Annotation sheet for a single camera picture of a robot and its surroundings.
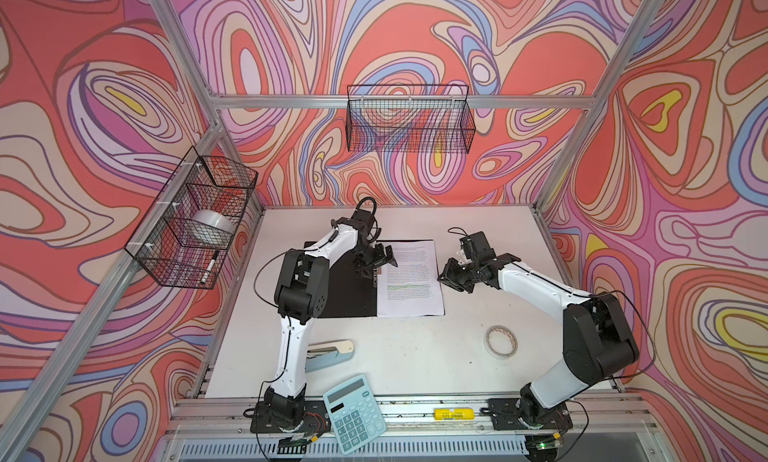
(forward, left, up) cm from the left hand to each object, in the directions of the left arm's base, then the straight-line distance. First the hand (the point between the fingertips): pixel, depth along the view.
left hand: (389, 266), depth 98 cm
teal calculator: (-42, +9, -1) cm, 43 cm away
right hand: (-9, -16, +3) cm, 18 cm away
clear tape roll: (-27, -29, -4) cm, 39 cm away
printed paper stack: (-6, -8, -3) cm, 11 cm away
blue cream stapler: (-28, +19, -2) cm, 34 cm away
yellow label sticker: (-42, -14, -3) cm, 44 cm away
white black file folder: (-9, +12, -2) cm, 15 cm away
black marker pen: (-10, +45, +21) cm, 50 cm away
